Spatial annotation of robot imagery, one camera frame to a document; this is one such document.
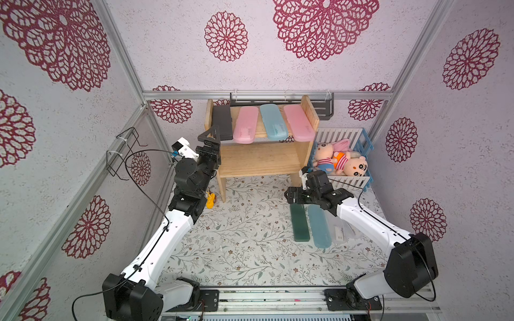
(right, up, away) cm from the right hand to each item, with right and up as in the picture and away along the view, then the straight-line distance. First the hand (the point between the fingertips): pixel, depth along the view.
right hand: (298, 194), depth 86 cm
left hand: (-30, +22, -22) cm, 43 cm away
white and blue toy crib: (+41, +28, +27) cm, 56 cm away
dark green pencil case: (+2, -14, +6) cm, 15 cm away
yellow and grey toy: (-41, -4, +15) cm, 44 cm away
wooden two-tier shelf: (-15, +17, +7) cm, 23 cm away
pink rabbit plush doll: (+17, +20, +17) cm, 32 cm away
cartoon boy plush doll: (+28, +14, +17) cm, 35 cm away
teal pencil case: (+11, -15, +6) cm, 20 cm away
